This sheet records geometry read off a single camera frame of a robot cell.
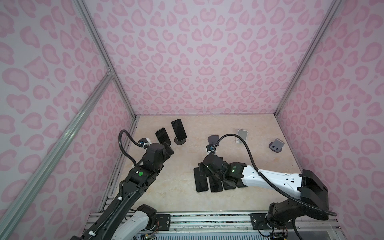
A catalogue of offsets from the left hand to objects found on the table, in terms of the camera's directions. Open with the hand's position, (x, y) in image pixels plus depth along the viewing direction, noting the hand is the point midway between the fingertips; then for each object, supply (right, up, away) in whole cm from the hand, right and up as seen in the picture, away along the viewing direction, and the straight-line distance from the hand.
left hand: (164, 145), depth 76 cm
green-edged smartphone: (+32, -12, -21) cm, 40 cm away
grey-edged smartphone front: (+28, -13, -19) cm, 37 cm away
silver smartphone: (+5, +7, +22) cm, 24 cm away
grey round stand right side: (+68, -3, +22) cm, 72 cm away
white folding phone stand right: (+48, +5, +25) cm, 54 cm away
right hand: (+21, -10, +4) cm, 23 cm away
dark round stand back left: (+5, -1, +27) cm, 28 cm away
